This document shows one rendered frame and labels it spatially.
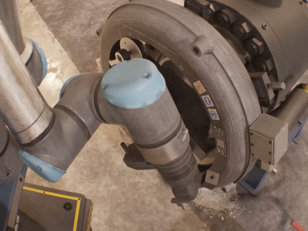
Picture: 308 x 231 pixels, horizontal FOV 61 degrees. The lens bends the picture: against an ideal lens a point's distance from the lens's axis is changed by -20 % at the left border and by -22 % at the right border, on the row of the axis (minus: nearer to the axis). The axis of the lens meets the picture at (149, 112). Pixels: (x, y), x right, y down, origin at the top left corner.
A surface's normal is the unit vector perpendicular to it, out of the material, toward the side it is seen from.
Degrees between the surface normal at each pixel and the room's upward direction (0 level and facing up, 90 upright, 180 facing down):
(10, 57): 70
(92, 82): 27
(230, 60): 33
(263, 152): 90
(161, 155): 78
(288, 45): 52
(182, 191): 65
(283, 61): 59
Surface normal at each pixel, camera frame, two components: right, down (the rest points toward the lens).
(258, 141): -0.76, 0.52
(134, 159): -0.39, -0.72
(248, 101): 0.47, 0.05
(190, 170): 0.68, 0.18
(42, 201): -0.04, -0.63
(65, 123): 0.36, -0.42
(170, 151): 0.35, 0.46
